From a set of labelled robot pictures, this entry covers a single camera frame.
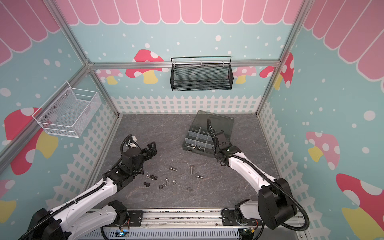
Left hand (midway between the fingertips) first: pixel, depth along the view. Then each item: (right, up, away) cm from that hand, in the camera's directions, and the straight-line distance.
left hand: (149, 147), depth 82 cm
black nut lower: (+5, -23, +3) cm, 24 cm away
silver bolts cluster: (+24, -2, +18) cm, 30 cm away
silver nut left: (-3, -17, +5) cm, 18 cm away
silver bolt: (+23, -14, +9) cm, 28 cm away
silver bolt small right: (+27, -18, +5) cm, 33 cm away
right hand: (+41, +2, +4) cm, 42 cm away
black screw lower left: (-2, -21, +3) cm, 22 cm away
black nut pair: (+1, -18, +6) cm, 19 cm away
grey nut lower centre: (+22, -23, +1) cm, 32 cm away
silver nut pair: (+8, -20, +5) cm, 22 cm away
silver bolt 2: (+12, -14, +9) cm, 20 cm away
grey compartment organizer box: (+28, +3, +18) cm, 33 cm away
